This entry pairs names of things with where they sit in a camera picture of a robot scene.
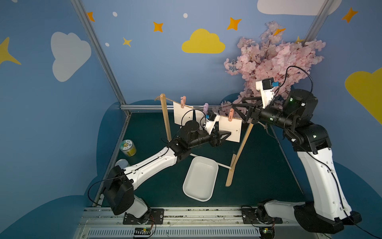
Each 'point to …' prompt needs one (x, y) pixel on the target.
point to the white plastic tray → (200, 179)
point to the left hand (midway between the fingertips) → (227, 127)
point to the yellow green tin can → (128, 148)
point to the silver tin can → (123, 163)
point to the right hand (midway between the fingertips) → (241, 101)
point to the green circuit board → (142, 231)
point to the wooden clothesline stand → (235, 157)
